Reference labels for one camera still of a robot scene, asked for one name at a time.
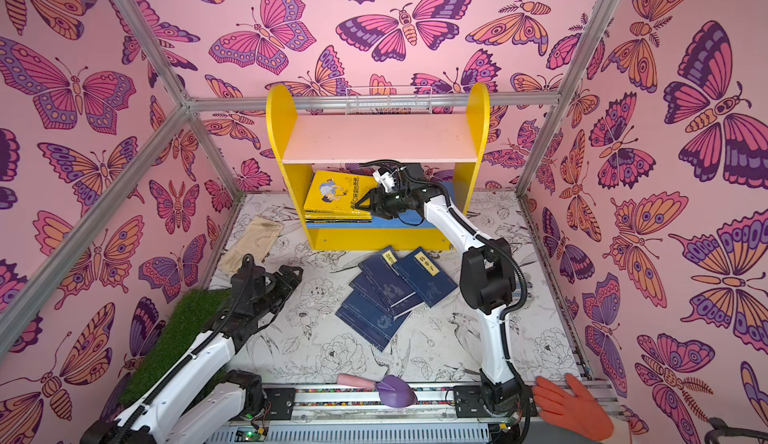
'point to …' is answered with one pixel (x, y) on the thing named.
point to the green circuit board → (247, 434)
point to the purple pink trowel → (392, 390)
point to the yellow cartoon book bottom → (333, 195)
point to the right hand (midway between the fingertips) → (362, 204)
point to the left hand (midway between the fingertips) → (300, 273)
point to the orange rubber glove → (577, 415)
